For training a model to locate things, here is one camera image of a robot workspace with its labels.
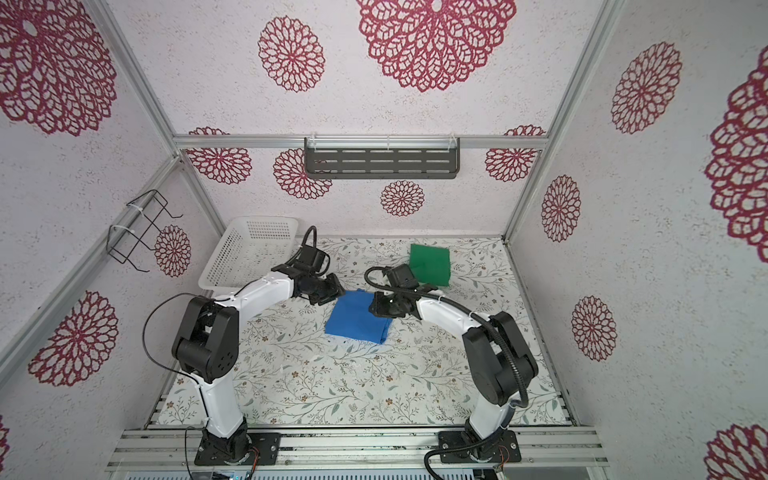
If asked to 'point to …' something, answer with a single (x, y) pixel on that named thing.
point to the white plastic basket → (248, 248)
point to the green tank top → (430, 265)
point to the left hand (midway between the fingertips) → (340, 296)
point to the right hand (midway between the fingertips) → (372, 303)
